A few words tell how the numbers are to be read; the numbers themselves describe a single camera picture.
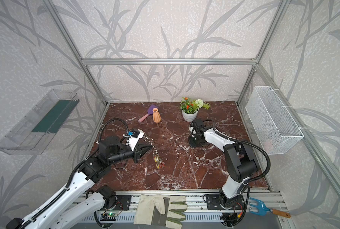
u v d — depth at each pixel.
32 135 0.64
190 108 0.98
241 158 0.47
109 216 0.72
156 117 1.02
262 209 0.72
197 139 0.72
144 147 0.64
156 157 0.70
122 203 0.73
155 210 0.71
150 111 1.15
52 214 0.41
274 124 0.63
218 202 0.74
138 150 0.60
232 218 0.73
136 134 0.59
